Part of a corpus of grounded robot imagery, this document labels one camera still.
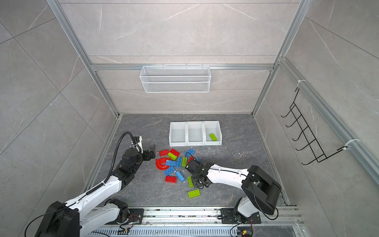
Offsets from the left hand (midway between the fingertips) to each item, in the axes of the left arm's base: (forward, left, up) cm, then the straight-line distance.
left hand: (147, 142), depth 84 cm
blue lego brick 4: (-15, -18, -13) cm, 27 cm away
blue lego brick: (-7, -13, -13) cm, 20 cm away
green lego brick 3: (-18, -25, -16) cm, 35 cm away
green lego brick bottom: (-26, -27, -14) cm, 39 cm away
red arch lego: (-6, -6, -15) cm, 17 cm away
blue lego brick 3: (-12, -12, -14) cm, 22 cm away
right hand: (-18, -29, -16) cm, 38 cm away
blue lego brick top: (+1, -25, -15) cm, 29 cm away
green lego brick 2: (+12, -42, -14) cm, 46 cm away
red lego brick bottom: (-17, -13, -14) cm, 26 cm away
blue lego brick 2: (-6, -18, -15) cm, 24 cm away
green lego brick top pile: (-3, -14, -13) cm, 19 cm away
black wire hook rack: (-21, -77, +20) cm, 82 cm away
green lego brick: (-6, -21, -15) cm, 27 cm away
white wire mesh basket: (+42, -16, +14) cm, 47 cm away
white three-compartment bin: (+16, -29, -15) cm, 37 cm away
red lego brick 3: (-4, -25, -14) cm, 29 cm away
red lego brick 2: (+1, -14, -13) cm, 19 cm away
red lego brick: (0, -7, -14) cm, 16 cm away
